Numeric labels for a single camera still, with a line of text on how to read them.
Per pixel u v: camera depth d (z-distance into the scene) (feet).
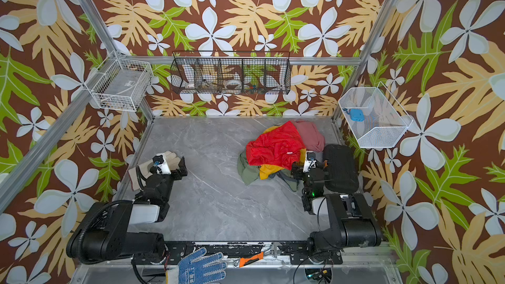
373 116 2.69
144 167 3.31
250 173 3.08
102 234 1.41
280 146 3.06
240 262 2.35
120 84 2.82
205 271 2.31
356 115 2.84
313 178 2.29
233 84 3.23
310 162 2.52
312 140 3.32
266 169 3.06
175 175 2.58
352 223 1.47
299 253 2.41
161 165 2.44
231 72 3.17
